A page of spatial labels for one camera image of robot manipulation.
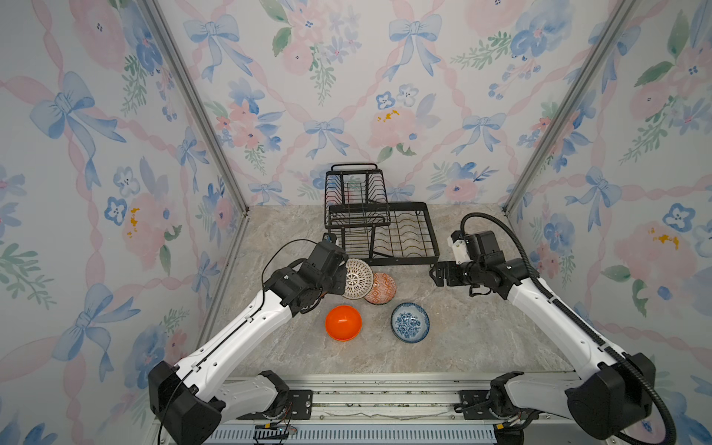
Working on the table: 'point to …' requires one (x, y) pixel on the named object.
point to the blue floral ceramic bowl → (410, 322)
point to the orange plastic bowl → (343, 323)
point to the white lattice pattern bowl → (359, 279)
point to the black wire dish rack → (367, 226)
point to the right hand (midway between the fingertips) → (446, 269)
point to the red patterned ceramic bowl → (384, 288)
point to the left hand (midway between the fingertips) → (340, 272)
